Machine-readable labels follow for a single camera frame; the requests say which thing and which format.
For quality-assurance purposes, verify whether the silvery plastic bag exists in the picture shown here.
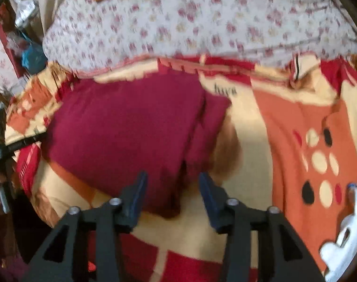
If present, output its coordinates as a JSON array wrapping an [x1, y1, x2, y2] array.
[[13, 0, 39, 27]]

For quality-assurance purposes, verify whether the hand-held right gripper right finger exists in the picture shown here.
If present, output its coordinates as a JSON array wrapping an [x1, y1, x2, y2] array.
[[198, 172, 326, 282]]

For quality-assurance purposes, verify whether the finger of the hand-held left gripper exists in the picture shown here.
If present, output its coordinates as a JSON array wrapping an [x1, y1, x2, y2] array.
[[0, 132, 48, 161]]

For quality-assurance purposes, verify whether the floral quilt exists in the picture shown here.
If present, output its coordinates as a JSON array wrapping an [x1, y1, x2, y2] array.
[[43, 0, 357, 72]]

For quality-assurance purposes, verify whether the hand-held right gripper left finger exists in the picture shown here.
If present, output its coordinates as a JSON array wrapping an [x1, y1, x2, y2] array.
[[21, 171, 148, 282]]

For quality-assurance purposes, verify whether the blue plastic bag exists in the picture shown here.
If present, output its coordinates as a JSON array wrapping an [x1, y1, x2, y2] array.
[[21, 39, 47, 69]]

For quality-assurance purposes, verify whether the maroon sweater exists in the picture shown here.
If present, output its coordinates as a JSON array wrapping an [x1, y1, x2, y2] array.
[[42, 76, 232, 219]]

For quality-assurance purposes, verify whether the beige curtain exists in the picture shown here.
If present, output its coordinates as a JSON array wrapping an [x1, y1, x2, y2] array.
[[28, 0, 88, 37]]

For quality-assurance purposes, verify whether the pale floral cloth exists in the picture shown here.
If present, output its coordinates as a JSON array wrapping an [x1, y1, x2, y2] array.
[[0, 37, 19, 94]]

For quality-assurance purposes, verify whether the red orange printed blanket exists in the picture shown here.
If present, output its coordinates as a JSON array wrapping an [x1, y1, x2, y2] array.
[[5, 51, 357, 282]]

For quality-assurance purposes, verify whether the red wooden frame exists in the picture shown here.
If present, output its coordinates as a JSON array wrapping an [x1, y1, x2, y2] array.
[[0, 4, 24, 78]]

